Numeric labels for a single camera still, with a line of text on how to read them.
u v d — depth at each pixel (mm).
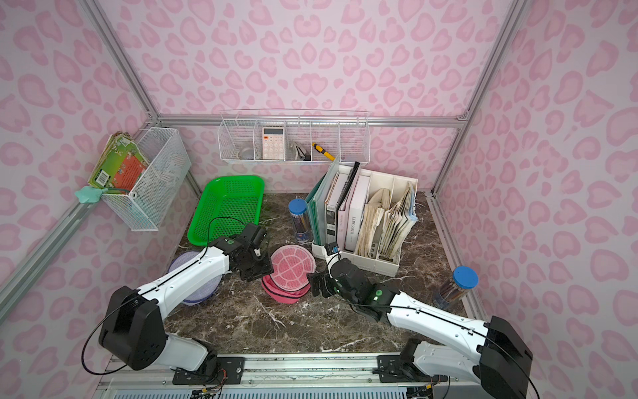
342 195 836
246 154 959
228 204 1169
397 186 905
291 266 906
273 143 951
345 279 561
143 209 720
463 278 714
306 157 908
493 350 401
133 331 420
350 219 838
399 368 726
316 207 766
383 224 834
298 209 884
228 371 730
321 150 977
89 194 627
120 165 720
